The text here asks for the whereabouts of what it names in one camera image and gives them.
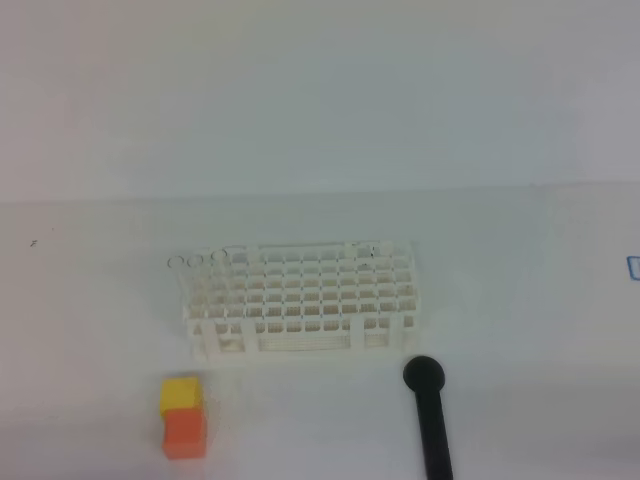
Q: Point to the clear glass test tube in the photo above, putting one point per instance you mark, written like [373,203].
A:
[220,264]

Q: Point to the white plastic test tube rack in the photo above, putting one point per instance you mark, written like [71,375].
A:
[284,301]

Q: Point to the clear tube far left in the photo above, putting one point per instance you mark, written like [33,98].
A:
[176,262]

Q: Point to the black round-headed stick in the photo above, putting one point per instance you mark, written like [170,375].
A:
[425,377]

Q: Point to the yellow foam cube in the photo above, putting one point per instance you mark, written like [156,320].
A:
[180,393]

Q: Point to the orange foam cube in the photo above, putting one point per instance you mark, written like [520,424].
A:
[185,433]

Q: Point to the blue marker at table edge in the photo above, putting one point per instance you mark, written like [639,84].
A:
[633,264]

